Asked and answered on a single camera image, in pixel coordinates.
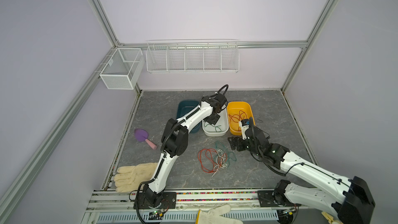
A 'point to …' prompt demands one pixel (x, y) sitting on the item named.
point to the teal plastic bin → (185, 106)
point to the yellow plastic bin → (237, 111)
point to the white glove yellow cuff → (213, 216)
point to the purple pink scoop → (141, 135)
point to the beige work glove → (129, 179)
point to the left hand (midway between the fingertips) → (210, 120)
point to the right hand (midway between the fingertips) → (235, 138)
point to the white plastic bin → (221, 126)
